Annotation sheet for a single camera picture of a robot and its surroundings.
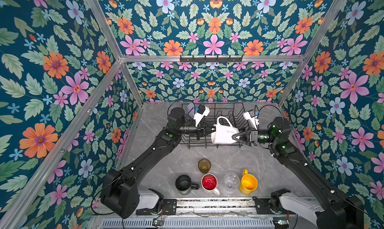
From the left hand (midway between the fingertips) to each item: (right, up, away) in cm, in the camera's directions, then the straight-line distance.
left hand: (218, 127), depth 63 cm
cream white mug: (+7, -4, -5) cm, 9 cm away
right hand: (+6, -4, 0) cm, 8 cm away
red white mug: (-3, -32, +17) cm, 36 cm away
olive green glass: (-6, -25, +24) cm, 35 cm away
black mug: (-17, -32, +17) cm, 40 cm away
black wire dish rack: (+16, +9, +46) cm, 50 cm away
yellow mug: (+18, -32, +17) cm, 41 cm away
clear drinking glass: (+9, -31, +19) cm, 38 cm away
